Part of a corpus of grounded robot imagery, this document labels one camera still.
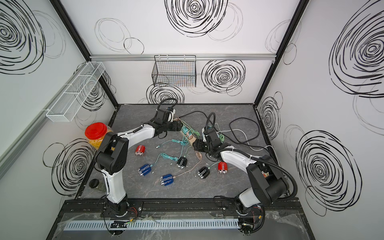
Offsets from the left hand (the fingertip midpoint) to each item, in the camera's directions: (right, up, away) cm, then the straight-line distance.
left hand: (179, 124), depth 97 cm
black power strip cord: (+36, -1, +10) cm, 37 cm away
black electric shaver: (+3, -22, -11) cm, 25 cm away
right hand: (+11, -12, -9) cm, 19 cm away
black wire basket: (-6, +44, +27) cm, 52 cm away
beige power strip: (+7, -9, -3) cm, 12 cm away
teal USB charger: (+4, -4, -1) cm, 5 cm away
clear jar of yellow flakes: (-44, -4, -17) cm, 47 cm away
